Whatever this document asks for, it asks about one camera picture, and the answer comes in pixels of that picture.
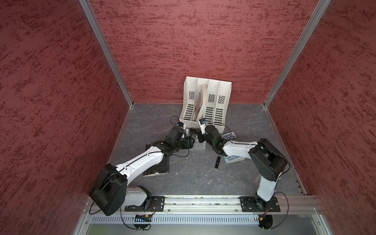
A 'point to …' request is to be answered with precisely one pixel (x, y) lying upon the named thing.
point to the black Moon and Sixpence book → (162, 168)
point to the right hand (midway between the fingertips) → (198, 131)
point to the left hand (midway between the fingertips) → (190, 143)
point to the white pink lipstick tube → (187, 130)
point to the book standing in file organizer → (201, 102)
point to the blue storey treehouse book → (229, 159)
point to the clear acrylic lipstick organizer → (197, 145)
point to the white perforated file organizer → (206, 99)
